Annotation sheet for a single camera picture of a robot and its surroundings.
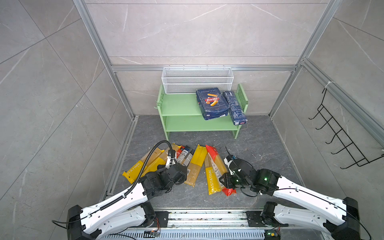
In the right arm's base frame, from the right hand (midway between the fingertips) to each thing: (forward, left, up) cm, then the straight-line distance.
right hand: (220, 179), depth 74 cm
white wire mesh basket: (+62, +16, +17) cm, 67 cm away
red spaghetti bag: (+23, +23, -10) cm, 34 cm away
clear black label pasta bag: (+20, +20, -8) cm, 29 cm away
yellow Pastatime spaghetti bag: (+1, +2, -9) cm, 9 cm away
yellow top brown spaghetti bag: (+18, +10, -10) cm, 23 cm away
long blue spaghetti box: (+33, -11, +17) cm, 39 cm away
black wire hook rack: (+8, -55, +19) cm, 59 cm away
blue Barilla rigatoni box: (+35, +2, +20) cm, 40 cm away
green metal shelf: (+35, +21, +13) cm, 43 cm away
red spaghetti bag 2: (+4, 0, +4) cm, 6 cm away
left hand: (+7, +22, +3) cm, 23 cm away
